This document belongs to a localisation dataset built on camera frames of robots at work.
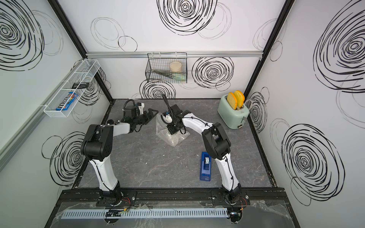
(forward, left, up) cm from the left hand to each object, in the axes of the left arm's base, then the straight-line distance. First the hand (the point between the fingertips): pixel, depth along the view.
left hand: (156, 114), depth 98 cm
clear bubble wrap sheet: (-13, -7, -2) cm, 15 cm away
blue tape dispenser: (-34, -33, -4) cm, 48 cm away
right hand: (-9, -11, -5) cm, 15 cm away
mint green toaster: (-2, -51, +6) cm, 52 cm away
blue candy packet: (-13, +38, +25) cm, 47 cm away
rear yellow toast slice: (+5, -56, +12) cm, 58 cm away
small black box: (-1, +38, +25) cm, 45 cm away
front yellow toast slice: (+4, -51, +12) cm, 52 cm away
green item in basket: (+19, -16, +18) cm, 31 cm away
